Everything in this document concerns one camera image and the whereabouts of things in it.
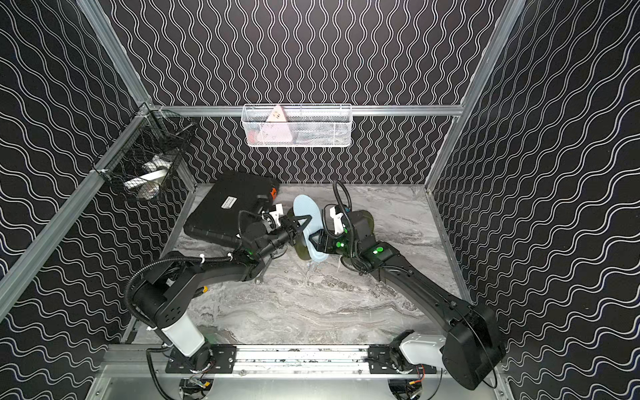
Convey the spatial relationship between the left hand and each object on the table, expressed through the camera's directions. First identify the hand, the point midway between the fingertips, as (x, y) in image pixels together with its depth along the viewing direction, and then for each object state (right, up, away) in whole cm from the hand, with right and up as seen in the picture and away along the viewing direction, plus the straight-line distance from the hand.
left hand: (312, 213), depth 78 cm
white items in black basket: (-54, +9, +5) cm, 55 cm away
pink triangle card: (-14, +31, +14) cm, 36 cm away
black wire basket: (-63, +20, +15) cm, 68 cm away
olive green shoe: (-5, -14, +16) cm, 22 cm away
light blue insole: (-3, +3, +6) cm, 8 cm away
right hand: (+1, -7, +1) cm, 7 cm away
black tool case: (-41, -1, +25) cm, 48 cm away
